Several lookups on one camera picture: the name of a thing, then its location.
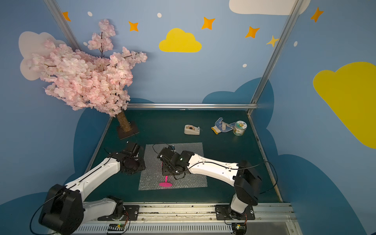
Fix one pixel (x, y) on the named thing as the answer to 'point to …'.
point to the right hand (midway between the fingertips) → (168, 168)
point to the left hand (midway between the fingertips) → (144, 165)
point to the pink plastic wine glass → (165, 184)
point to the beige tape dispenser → (191, 129)
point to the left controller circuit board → (116, 227)
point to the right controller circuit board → (238, 226)
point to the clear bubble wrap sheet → (152, 176)
